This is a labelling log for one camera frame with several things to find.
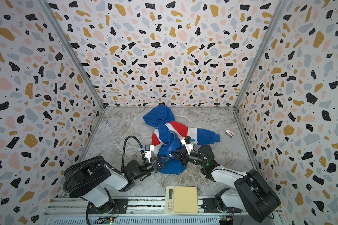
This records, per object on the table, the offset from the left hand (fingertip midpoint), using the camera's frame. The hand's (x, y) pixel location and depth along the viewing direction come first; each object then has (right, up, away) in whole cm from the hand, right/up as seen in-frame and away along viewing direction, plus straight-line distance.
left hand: (169, 158), depth 73 cm
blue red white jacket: (-2, +8, +15) cm, 17 cm away
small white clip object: (+42, +10, +30) cm, 53 cm away
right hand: (+1, +3, +2) cm, 4 cm away
